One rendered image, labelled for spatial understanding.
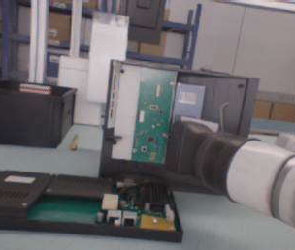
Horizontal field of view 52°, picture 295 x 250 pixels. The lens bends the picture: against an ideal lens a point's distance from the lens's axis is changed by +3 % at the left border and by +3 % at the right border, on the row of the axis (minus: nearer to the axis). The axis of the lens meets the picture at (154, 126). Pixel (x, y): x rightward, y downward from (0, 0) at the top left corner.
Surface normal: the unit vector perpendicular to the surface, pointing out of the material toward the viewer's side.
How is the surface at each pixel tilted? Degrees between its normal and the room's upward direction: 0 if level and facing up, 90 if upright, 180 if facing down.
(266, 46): 90
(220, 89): 90
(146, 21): 98
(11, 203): 0
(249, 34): 90
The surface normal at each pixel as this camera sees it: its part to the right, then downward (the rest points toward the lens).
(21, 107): 0.15, 0.18
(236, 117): -0.31, 0.12
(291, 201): -0.78, 0.03
